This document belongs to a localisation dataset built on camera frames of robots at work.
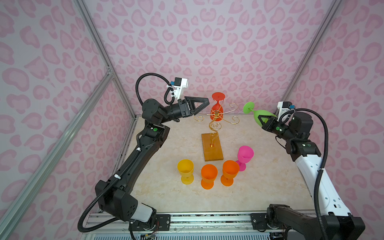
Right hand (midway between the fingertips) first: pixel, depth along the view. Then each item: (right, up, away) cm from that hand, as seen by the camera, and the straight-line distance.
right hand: (260, 115), depth 70 cm
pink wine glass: (-1, -21, +17) cm, 27 cm away
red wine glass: (-19, +2, +8) cm, 21 cm away
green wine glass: (0, +6, +13) cm, 14 cm away
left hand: (-25, +3, -18) cm, 31 cm away
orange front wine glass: (-12, -28, +9) cm, 32 cm away
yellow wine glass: (-36, -28, +12) cm, 47 cm away
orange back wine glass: (-23, -29, +6) cm, 38 cm away
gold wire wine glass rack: (-20, -17, +29) cm, 39 cm away
